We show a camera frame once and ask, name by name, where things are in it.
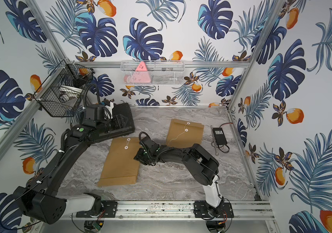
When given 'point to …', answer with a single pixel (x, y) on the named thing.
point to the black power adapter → (219, 136)
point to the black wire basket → (47, 95)
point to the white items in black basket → (67, 92)
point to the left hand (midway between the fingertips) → (123, 116)
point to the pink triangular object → (136, 77)
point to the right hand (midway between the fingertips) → (134, 158)
